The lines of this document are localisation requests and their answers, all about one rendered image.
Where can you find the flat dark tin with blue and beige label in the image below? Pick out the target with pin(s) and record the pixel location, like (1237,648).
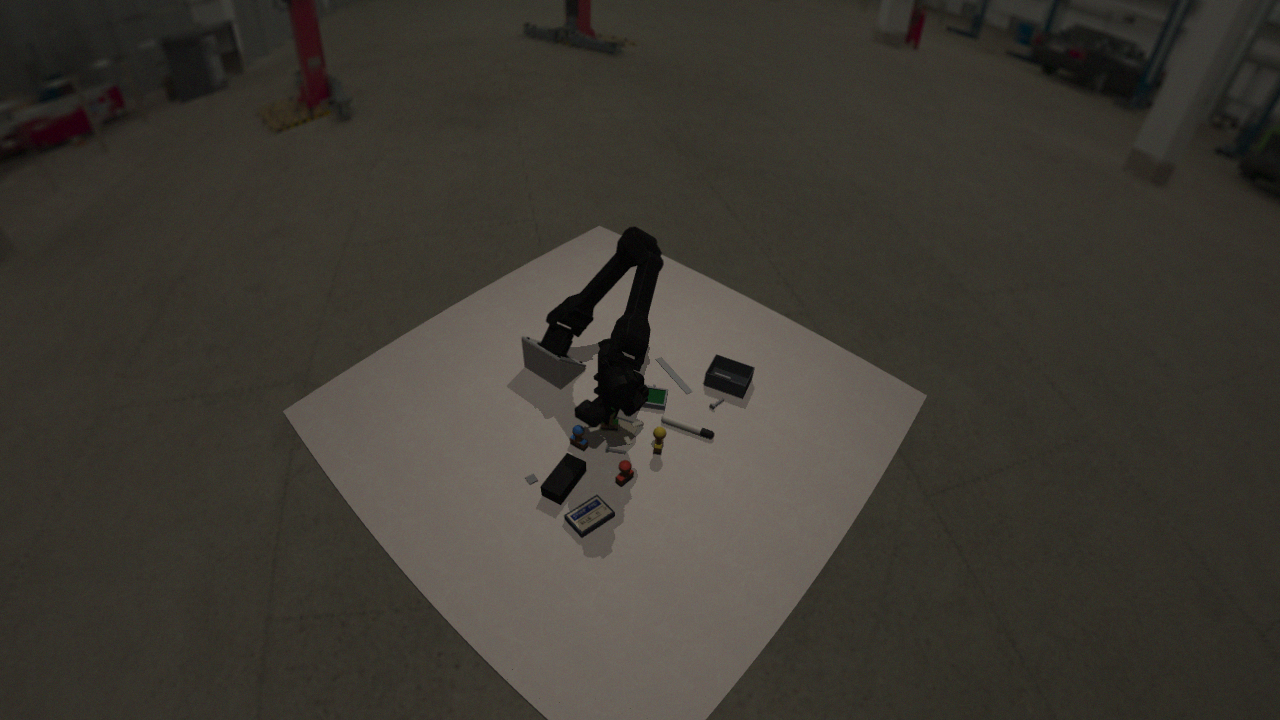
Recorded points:
(590,515)

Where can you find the red rubber stamp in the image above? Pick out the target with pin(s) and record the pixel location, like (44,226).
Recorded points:
(626,473)

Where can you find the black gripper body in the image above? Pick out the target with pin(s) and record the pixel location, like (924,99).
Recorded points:
(595,413)

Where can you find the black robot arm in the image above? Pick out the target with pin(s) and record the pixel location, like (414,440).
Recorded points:
(631,332)

